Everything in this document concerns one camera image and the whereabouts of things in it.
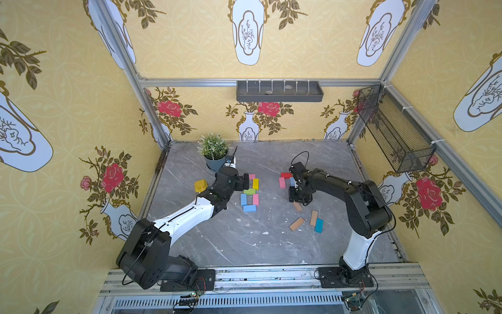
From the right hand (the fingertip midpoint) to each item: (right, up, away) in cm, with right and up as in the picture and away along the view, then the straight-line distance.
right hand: (294, 200), depth 95 cm
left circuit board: (-44, -31, -24) cm, 59 cm away
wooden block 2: (0, -9, -8) cm, 12 cm away
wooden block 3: (+8, -7, -6) cm, 12 cm away
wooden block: (+1, -2, -3) cm, 4 cm away
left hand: (-25, +14, -8) cm, 30 cm away
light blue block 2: (-21, -3, -3) cm, 22 cm away
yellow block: (-19, +8, +5) cm, 21 cm away
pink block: (-21, +11, +8) cm, 25 cm away
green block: (-22, +4, +2) cm, 22 cm away
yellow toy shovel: (-47, +7, +5) cm, 47 cm away
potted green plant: (-39, +25, -1) cm, 46 cm away
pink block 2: (-19, +1, -1) cm, 19 cm away
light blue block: (-24, +1, 0) cm, 24 cm away
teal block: (+10, -10, -7) cm, 16 cm away
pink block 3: (-5, +8, +6) cm, 11 cm away
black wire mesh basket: (+45, +26, -13) cm, 53 cm away
